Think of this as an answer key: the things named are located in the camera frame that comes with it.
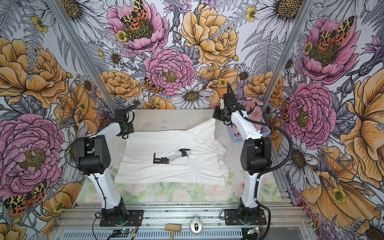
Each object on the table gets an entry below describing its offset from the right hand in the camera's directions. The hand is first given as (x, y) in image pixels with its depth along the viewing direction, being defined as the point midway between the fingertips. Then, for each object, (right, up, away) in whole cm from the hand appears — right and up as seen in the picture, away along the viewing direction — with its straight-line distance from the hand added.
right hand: (215, 118), depth 94 cm
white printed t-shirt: (-6, -29, -2) cm, 29 cm away
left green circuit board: (-44, -53, -23) cm, 73 cm away
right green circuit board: (+16, -53, -23) cm, 60 cm away
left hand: (-58, -10, +7) cm, 59 cm away
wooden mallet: (-22, -51, -24) cm, 61 cm away
